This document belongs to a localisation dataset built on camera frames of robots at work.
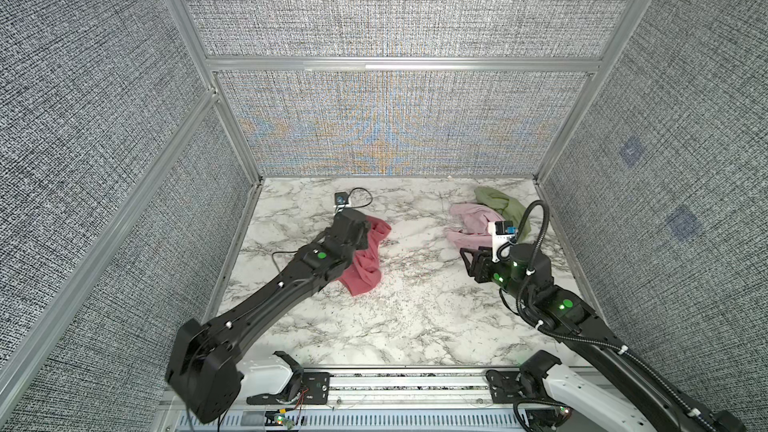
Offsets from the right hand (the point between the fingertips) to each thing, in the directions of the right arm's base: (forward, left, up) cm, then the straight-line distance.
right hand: (469, 247), depth 75 cm
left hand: (+8, +29, 0) cm, 30 cm away
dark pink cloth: (0, +27, -12) cm, 30 cm away
